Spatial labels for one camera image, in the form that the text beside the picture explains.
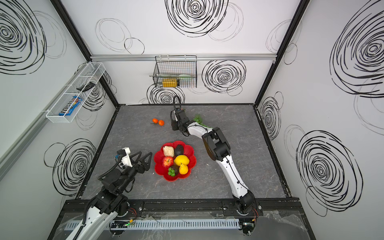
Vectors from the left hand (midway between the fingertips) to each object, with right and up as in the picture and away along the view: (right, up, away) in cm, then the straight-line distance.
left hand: (147, 153), depth 75 cm
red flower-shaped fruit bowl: (+5, -10, +7) cm, 13 cm away
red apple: (+9, -6, +7) cm, 13 cm away
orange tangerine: (-5, +16, +32) cm, 36 cm away
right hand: (+10, +15, +31) cm, 36 cm away
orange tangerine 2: (0, +15, +30) cm, 34 cm away
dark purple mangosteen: (+13, -11, +5) cm, 17 cm away
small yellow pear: (+18, -10, +6) cm, 22 cm away
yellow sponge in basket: (+9, +39, +13) cm, 42 cm away
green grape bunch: (+27, +18, +33) cm, 46 cm away
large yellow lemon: (+17, -6, +11) cm, 21 cm away
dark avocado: (+15, -1, +14) cm, 21 cm away
